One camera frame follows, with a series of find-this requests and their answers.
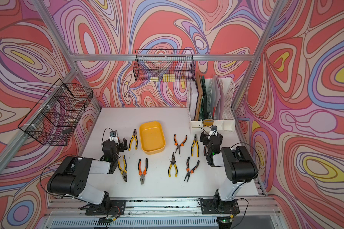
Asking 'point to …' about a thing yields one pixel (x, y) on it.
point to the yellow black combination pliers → (195, 141)
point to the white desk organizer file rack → (228, 122)
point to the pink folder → (218, 99)
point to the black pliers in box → (188, 171)
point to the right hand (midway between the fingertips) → (210, 134)
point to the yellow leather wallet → (208, 122)
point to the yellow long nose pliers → (173, 162)
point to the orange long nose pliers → (178, 146)
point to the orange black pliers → (140, 172)
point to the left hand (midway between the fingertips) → (117, 139)
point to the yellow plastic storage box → (152, 137)
